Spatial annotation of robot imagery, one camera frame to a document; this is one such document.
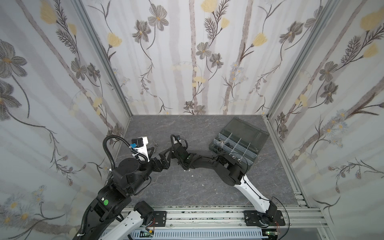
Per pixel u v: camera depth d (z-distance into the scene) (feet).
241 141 3.32
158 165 1.71
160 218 2.42
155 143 3.33
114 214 1.36
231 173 1.97
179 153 2.57
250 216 2.42
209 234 2.30
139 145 1.62
